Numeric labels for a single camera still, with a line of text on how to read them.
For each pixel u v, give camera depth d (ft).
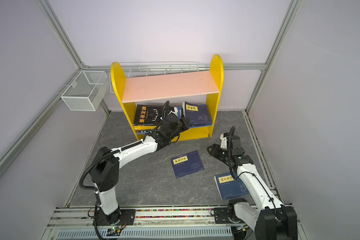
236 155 2.04
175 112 2.53
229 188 2.70
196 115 2.90
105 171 1.56
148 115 2.93
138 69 3.05
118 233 2.37
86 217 2.48
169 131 2.18
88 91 3.26
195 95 2.43
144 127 2.85
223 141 2.50
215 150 2.37
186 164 3.01
